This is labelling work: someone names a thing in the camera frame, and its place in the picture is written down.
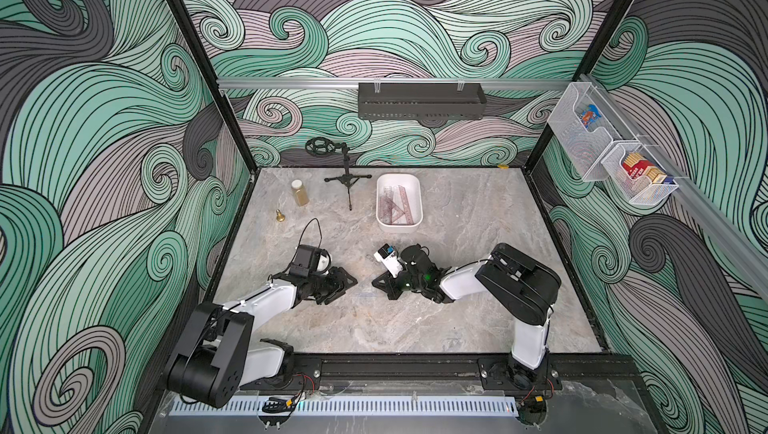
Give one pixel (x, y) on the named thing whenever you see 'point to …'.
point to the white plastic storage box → (399, 202)
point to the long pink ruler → (406, 207)
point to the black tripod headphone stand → (321, 146)
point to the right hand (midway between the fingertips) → (376, 281)
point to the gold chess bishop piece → (279, 216)
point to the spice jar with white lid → (300, 193)
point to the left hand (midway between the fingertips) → (352, 283)
